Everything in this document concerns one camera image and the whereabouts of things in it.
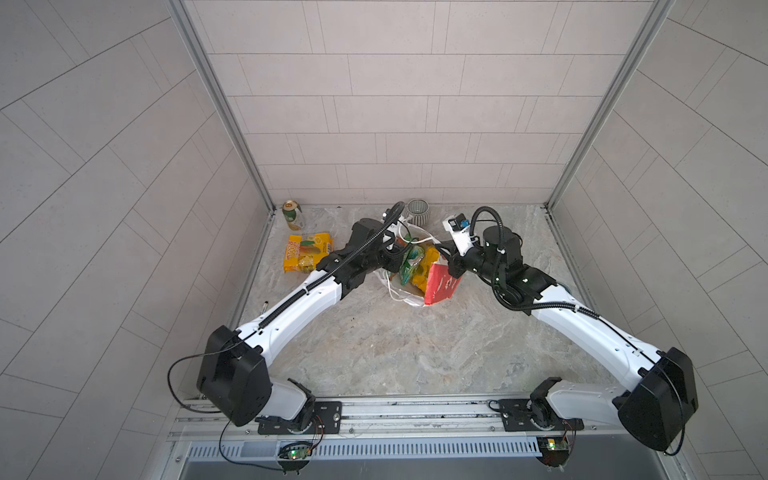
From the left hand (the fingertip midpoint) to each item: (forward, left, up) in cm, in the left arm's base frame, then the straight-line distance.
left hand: (410, 243), depth 78 cm
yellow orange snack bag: (+8, +34, -15) cm, 38 cm away
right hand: (-3, -6, +3) cm, 7 cm away
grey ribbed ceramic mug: (+26, -4, -15) cm, 30 cm away
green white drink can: (+23, +41, -12) cm, 48 cm away
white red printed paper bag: (-4, +3, -16) cm, 17 cm away
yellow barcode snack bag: (+1, -6, -8) cm, 10 cm away
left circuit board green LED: (-44, +25, -18) cm, 53 cm away
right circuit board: (-43, -33, -22) cm, 58 cm away
